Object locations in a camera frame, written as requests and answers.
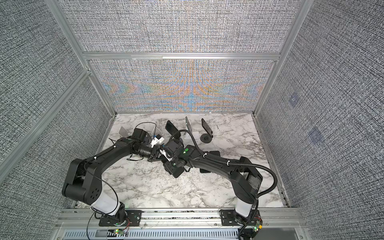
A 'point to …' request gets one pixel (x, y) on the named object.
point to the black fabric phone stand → (206, 138)
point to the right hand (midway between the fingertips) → (170, 164)
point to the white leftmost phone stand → (123, 133)
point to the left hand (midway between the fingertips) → (167, 158)
